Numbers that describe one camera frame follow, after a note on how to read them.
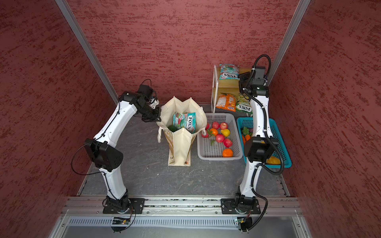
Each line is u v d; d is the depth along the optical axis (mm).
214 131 974
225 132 990
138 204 740
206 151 944
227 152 880
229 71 904
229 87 867
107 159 489
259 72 622
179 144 801
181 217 725
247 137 990
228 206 738
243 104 972
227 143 926
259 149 541
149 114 705
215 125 1031
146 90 663
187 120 914
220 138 969
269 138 502
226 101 972
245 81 737
